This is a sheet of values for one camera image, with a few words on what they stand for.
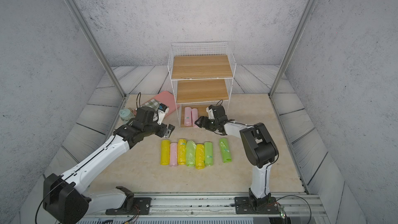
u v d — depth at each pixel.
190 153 0.86
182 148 0.88
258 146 0.51
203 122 0.87
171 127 0.72
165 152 0.88
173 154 0.87
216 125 0.77
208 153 0.88
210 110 0.91
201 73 0.74
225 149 0.87
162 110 0.70
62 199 0.39
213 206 0.74
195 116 1.03
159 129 0.71
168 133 0.72
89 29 0.87
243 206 0.72
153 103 1.14
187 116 1.02
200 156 0.85
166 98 1.20
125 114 0.97
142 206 0.73
